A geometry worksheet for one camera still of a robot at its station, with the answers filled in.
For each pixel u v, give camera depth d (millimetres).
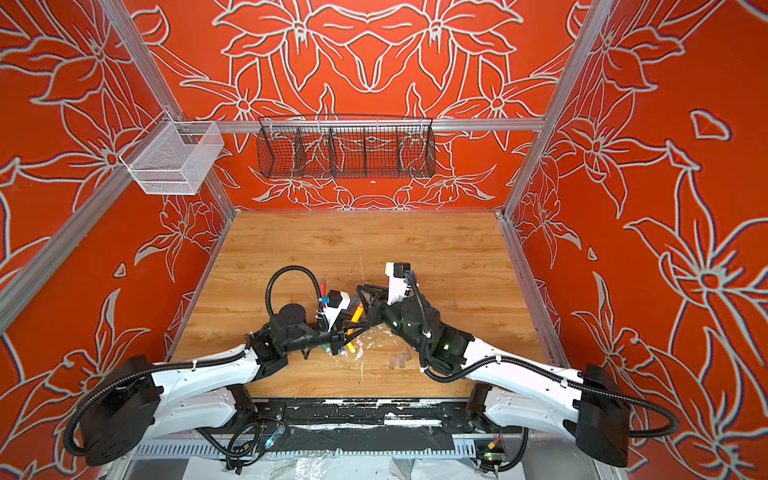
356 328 699
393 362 820
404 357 827
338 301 646
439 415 731
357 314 692
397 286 610
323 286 975
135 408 411
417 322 511
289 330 597
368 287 666
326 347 689
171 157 907
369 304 659
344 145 1000
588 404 405
